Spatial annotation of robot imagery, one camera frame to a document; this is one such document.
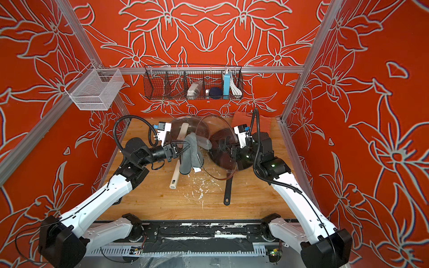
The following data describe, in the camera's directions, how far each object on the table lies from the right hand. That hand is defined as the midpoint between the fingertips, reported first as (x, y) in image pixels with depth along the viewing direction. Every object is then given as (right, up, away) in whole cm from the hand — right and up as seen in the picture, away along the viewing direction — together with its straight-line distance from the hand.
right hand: (222, 146), depth 70 cm
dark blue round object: (-2, +29, +25) cm, 38 cm away
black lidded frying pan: (+3, -4, -4) cm, 6 cm away
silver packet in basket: (-14, +31, +22) cm, 41 cm away
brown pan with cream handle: (-22, -16, +9) cm, 29 cm away
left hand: (-12, +1, -8) cm, 15 cm away
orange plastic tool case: (+17, +16, +45) cm, 50 cm away
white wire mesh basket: (-71, +30, +22) cm, 80 cm away
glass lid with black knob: (-2, +12, +49) cm, 51 cm away
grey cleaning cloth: (-12, -4, -8) cm, 15 cm away
